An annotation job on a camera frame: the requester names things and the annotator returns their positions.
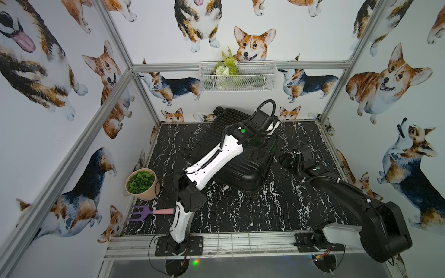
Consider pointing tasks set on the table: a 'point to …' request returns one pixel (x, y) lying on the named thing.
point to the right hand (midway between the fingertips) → (279, 157)
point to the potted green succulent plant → (143, 184)
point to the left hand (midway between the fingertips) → (276, 143)
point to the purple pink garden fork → (146, 211)
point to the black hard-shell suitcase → (249, 171)
